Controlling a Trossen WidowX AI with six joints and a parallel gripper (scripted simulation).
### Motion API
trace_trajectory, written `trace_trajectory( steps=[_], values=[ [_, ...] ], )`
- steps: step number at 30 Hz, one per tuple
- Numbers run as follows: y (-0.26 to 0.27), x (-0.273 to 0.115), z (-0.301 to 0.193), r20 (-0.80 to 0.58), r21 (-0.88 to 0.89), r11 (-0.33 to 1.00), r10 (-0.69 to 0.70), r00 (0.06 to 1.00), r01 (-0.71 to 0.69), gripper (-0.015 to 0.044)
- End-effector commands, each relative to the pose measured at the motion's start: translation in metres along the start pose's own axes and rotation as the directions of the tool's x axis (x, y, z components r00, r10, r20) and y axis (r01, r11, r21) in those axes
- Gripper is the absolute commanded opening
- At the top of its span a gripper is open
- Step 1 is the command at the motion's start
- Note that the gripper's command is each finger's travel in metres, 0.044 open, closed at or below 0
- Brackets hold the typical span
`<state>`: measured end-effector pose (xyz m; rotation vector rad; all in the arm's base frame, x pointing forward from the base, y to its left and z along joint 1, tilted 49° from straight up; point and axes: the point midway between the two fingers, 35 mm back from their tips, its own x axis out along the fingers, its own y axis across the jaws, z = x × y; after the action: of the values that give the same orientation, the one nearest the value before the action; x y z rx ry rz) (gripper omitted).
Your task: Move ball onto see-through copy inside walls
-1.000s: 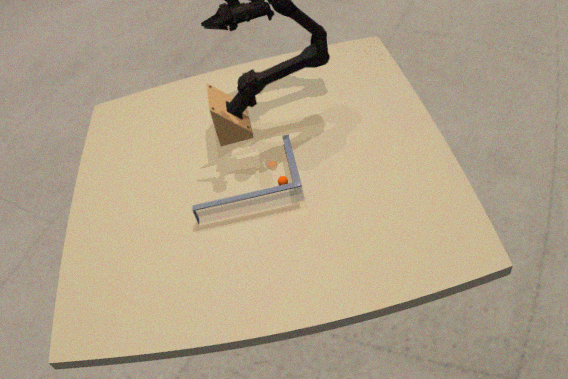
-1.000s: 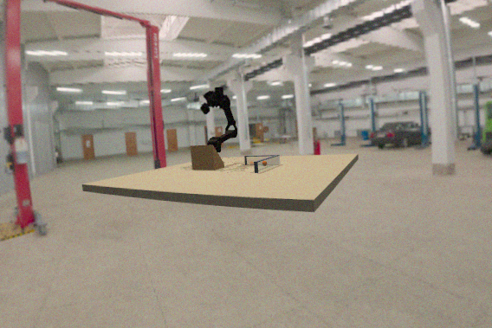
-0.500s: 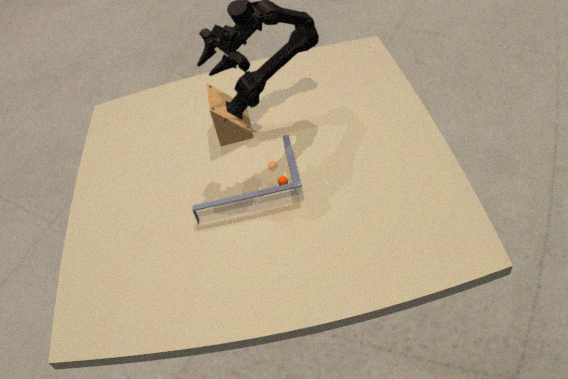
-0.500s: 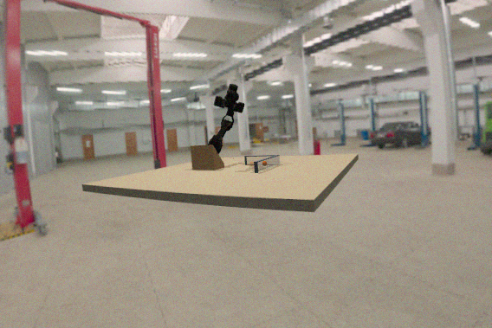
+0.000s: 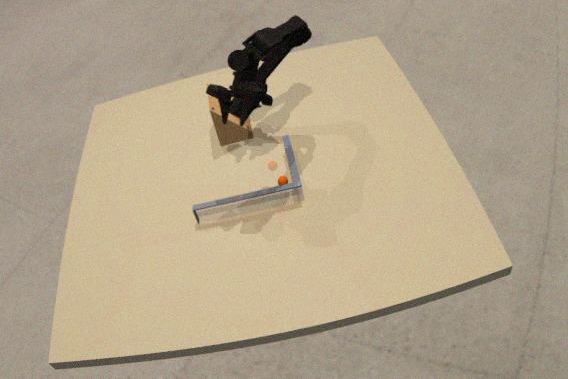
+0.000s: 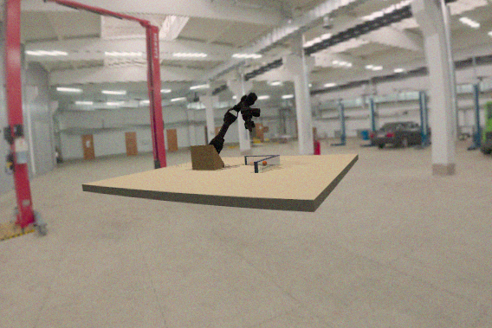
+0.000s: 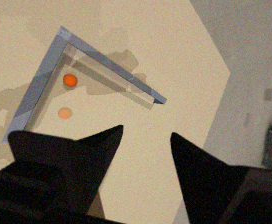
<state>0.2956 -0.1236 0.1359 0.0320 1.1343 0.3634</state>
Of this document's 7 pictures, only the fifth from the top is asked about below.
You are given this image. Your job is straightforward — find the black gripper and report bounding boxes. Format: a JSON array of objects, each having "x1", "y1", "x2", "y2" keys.
[{"x1": 205, "y1": 71, "x2": 273, "y2": 126}]

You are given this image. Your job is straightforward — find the clear l-shaped low wall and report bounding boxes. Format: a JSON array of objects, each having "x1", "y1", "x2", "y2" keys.
[{"x1": 194, "y1": 186, "x2": 305, "y2": 223}]

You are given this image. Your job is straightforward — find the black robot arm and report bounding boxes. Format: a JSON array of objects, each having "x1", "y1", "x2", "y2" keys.
[{"x1": 227, "y1": 15, "x2": 312, "y2": 118}]

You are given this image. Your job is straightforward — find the grey l-shaped low wall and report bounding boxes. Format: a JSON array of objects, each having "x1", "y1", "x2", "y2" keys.
[{"x1": 192, "y1": 134, "x2": 302, "y2": 212}]

